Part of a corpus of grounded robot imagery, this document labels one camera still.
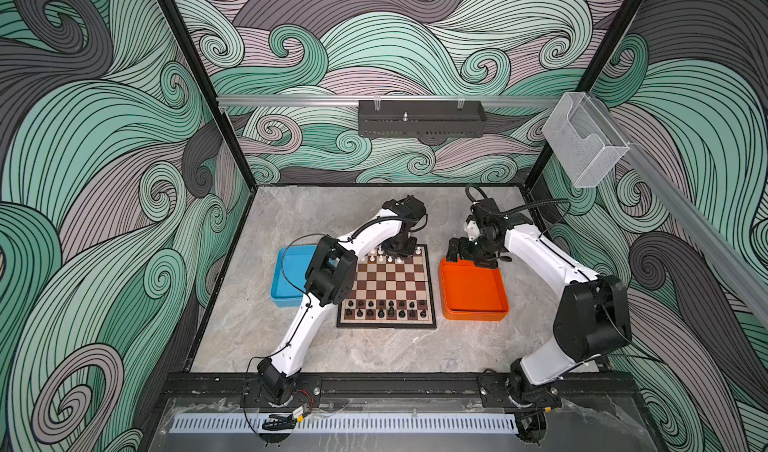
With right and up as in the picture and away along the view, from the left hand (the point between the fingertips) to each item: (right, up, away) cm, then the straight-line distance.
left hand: (404, 254), depth 96 cm
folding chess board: (-4, -10, -8) cm, 14 cm away
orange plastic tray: (+21, -12, -3) cm, 25 cm away
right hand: (+16, 0, -8) cm, 18 cm away
